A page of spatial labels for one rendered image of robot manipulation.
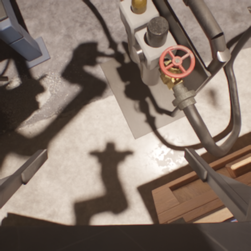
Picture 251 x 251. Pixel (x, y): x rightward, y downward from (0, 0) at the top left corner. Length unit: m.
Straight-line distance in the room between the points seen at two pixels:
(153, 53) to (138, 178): 0.58
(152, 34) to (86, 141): 0.62
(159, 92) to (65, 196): 0.66
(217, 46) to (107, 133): 0.64
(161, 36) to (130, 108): 0.51
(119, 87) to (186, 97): 0.53
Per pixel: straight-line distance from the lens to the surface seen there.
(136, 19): 0.51
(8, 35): 0.98
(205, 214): 0.44
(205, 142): 0.47
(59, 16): 1.21
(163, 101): 0.89
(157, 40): 0.44
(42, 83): 1.06
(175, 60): 0.41
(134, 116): 0.87
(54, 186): 0.97
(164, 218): 0.50
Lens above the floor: 0.86
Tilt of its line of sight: 81 degrees down
